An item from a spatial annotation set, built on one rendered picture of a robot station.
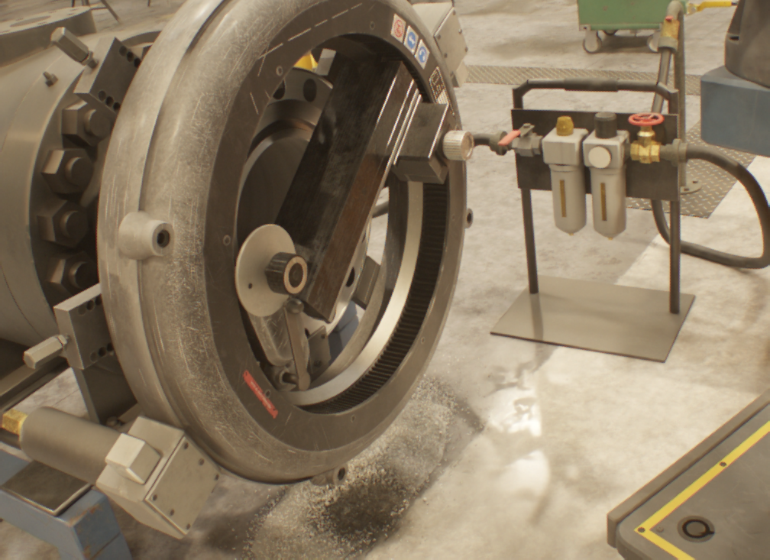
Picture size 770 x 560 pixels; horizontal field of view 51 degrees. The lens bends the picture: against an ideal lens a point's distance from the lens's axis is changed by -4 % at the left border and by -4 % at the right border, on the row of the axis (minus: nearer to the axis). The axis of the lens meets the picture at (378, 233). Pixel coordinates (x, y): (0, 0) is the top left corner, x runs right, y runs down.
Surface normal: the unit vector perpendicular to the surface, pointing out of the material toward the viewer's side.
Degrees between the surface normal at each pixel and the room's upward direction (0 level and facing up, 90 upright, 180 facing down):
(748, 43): 70
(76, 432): 9
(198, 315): 88
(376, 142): 90
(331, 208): 36
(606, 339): 0
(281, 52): 90
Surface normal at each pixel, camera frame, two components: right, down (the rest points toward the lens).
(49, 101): -0.41, -0.50
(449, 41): 0.85, 0.10
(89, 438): -0.22, -0.82
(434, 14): -0.33, -0.67
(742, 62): -0.98, 0.20
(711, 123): -0.81, 0.35
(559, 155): -0.51, 0.42
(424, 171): -0.32, 0.87
